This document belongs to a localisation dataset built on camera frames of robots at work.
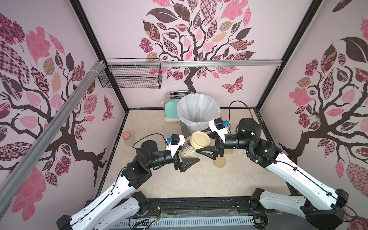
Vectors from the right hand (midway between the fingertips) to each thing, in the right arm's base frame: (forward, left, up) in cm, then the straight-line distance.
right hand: (199, 140), depth 55 cm
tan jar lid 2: (+8, -15, -39) cm, 43 cm away
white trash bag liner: (+39, -2, -23) cm, 45 cm away
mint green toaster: (+50, +16, -21) cm, 57 cm away
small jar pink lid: (+19, +43, -30) cm, 56 cm away
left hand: (-2, +2, -7) cm, 8 cm away
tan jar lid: (+14, -22, -36) cm, 44 cm away
